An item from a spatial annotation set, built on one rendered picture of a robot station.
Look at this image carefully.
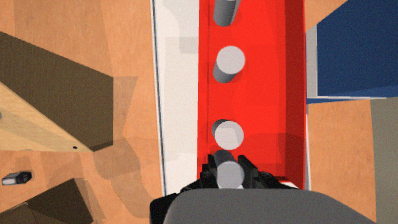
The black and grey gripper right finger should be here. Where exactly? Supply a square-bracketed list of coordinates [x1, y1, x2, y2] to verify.
[238, 155, 298, 189]

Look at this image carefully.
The grey cylinder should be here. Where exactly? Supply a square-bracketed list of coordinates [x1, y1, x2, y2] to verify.
[213, 0, 241, 27]
[211, 119, 244, 150]
[213, 149, 244, 188]
[213, 46, 245, 83]

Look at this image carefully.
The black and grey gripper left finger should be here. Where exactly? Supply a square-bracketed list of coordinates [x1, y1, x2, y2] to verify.
[149, 154, 219, 224]

